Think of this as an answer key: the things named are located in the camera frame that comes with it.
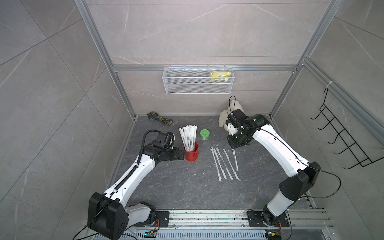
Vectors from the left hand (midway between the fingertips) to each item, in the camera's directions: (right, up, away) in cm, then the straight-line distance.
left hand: (179, 151), depth 81 cm
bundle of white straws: (+5, +9, +7) cm, 12 cm away
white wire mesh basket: (-2, +46, +19) cm, 50 cm away
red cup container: (+7, -4, +9) cm, 13 cm away
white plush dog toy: (+35, +29, +19) cm, 49 cm away
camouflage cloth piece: (-24, +23, +34) cm, 47 cm away
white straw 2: (+32, -10, +11) cm, 35 cm away
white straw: (+27, -10, +11) cm, 31 cm away
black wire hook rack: (+77, +1, -22) cm, 80 cm away
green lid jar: (+16, +9, +20) cm, 27 cm away
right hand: (+30, +5, -3) cm, 30 cm away
